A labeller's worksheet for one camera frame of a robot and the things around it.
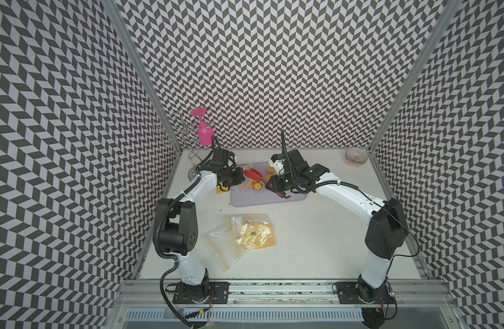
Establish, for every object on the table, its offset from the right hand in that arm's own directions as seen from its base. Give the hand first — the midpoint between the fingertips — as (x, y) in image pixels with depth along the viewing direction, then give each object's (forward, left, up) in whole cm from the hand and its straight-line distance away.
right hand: (270, 187), depth 83 cm
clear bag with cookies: (-13, +14, -15) cm, 25 cm away
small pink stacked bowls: (+27, -47, -12) cm, 55 cm away
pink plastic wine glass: (+30, +31, +4) cm, 43 cm away
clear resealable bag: (+4, +15, -6) cm, 16 cm away
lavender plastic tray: (+9, +8, -16) cm, 20 cm away
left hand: (+8, +11, -5) cm, 15 cm away
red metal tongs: (+7, +6, 0) cm, 9 cm away
